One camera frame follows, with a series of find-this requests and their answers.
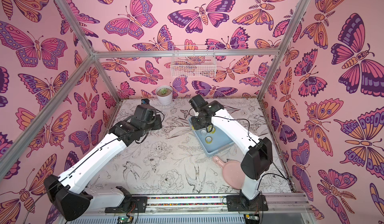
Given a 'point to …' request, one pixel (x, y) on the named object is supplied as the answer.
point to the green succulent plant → (163, 90)
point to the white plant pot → (166, 99)
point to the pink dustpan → (233, 173)
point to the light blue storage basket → (212, 142)
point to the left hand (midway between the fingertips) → (159, 117)
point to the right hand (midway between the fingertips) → (195, 125)
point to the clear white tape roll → (203, 132)
